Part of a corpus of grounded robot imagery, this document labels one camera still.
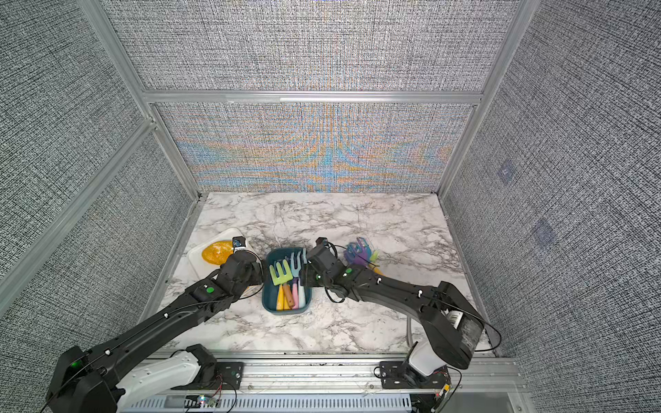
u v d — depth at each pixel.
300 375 0.75
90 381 0.39
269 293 0.88
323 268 0.63
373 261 0.98
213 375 0.69
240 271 0.61
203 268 0.96
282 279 0.89
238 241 0.71
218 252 0.95
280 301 0.85
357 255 0.98
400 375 0.73
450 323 0.43
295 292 0.88
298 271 0.92
